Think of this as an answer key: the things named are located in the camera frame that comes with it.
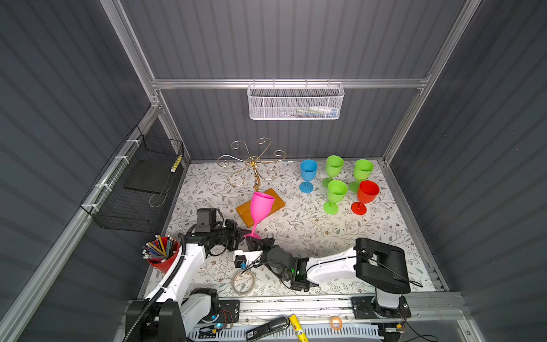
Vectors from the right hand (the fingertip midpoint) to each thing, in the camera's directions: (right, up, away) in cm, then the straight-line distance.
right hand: (252, 233), depth 75 cm
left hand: (0, 0, +4) cm, 4 cm away
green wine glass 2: (+37, +27, +26) cm, 52 cm away
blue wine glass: (+23, +24, +22) cm, 40 cm away
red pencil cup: (-33, -7, +1) cm, 34 cm away
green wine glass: (+36, +14, +20) cm, 44 cm away
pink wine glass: (+3, +9, -1) cm, 10 cm away
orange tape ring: (+30, -28, -4) cm, 42 cm away
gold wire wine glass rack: (+1, +25, +2) cm, 25 cm away
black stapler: (+8, -28, -8) cm, 30 cm away
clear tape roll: (-4, -20, +5) cm, 21 cm away
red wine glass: (+47, +14, +13) cm, 51 cm away
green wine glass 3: (+48, +23, +21) cm, 57 cm away
